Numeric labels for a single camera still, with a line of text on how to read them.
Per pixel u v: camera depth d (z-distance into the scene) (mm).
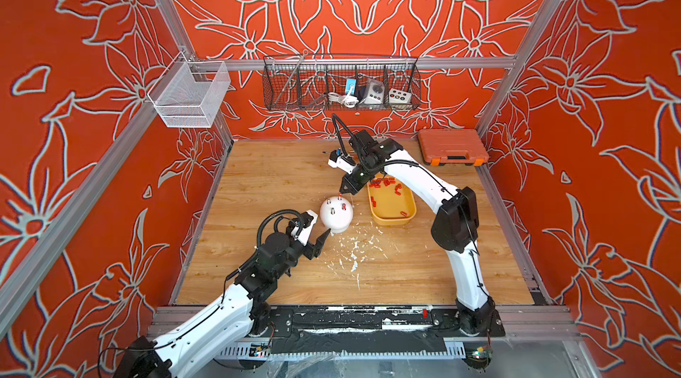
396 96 944
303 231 647
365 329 727
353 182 771
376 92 907
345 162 746
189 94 936
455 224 570
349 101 854
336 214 854
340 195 857
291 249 593
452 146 1132
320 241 697
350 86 831
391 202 981
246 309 551
